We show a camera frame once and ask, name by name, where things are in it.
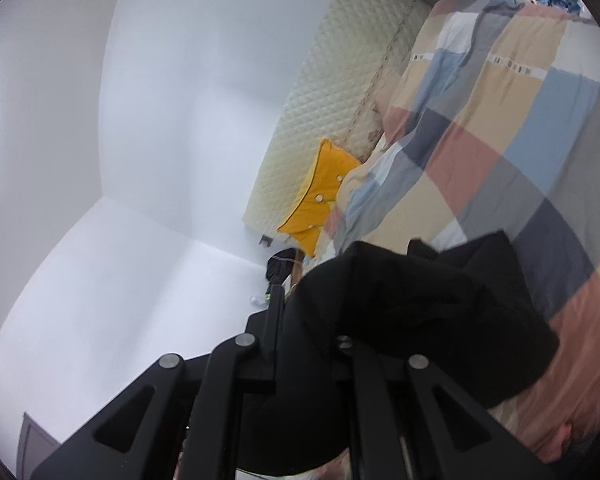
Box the black puffer jacket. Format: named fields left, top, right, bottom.
left=234, top=228, right=562, bottom=478

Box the black bag on nightstand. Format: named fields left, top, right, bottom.
left=265, top=248, right=298, bottom=285

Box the yellow crown cushion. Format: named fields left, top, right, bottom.
left=277, top=139, right=361, bottom=257

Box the patchwork plaid duvet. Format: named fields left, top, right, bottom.
left=314, top=0, right=600, bottom=462

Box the pink pillow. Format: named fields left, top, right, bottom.
left=372, top=68, right=405, bottom=143

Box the cream quilted headboard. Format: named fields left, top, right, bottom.
left=242, top=0, right=431, bottom=238

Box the wall power socket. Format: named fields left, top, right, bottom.
left=259, top=235, right=273, bottom=247

